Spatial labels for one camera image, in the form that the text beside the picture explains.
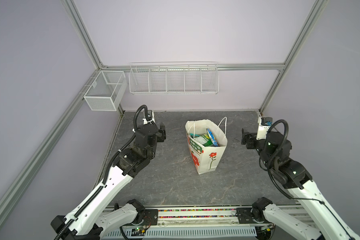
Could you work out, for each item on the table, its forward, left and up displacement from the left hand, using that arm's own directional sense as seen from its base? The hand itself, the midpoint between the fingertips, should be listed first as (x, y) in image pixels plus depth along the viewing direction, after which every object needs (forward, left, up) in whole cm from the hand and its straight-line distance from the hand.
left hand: (155, 125), depth 67 cm
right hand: (-5, -44, -1) cm, 44 cm away
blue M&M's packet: (0, -28, -14) cm, 31 cm away
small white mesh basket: (+44, +39, -14) cm, 60 cm away
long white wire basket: (+45, -9, -5) cm, 46 cm away
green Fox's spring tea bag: (0, -24, -15) cm, 29 cm away
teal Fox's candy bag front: (+8, -18, -22) cm, 30 cm away
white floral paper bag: (-9, -24, -18) cm, 32 cm away
